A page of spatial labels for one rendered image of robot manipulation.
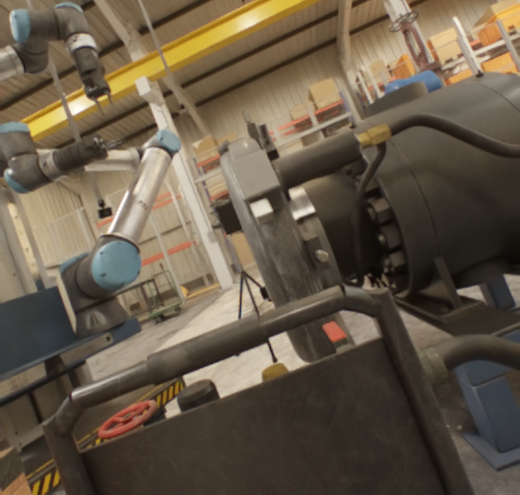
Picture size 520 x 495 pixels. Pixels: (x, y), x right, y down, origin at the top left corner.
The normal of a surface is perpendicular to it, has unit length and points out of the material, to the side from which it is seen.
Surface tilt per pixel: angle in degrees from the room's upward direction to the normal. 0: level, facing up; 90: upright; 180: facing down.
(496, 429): 90
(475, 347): 75
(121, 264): 93
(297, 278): 100
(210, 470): 90
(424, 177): 83
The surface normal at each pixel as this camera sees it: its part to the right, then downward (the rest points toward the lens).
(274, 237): -0.11, -0.14
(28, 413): 0.74, -0.35
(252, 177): -0.20, -0.40
